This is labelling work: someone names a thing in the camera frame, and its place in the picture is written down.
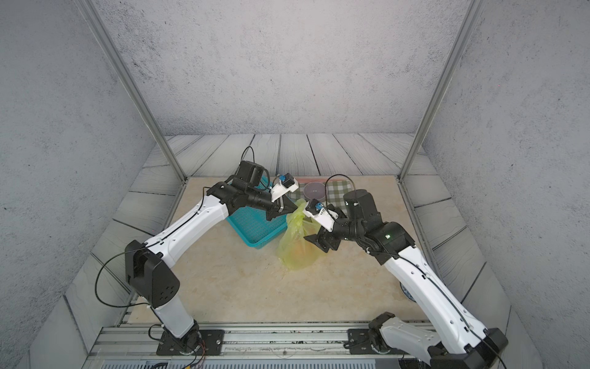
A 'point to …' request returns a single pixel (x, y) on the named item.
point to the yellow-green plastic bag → (298, 227)
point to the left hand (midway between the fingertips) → (299, 209)
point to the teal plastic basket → (250, 221)
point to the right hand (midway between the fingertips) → (315, 224)
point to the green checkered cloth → (336, 189)
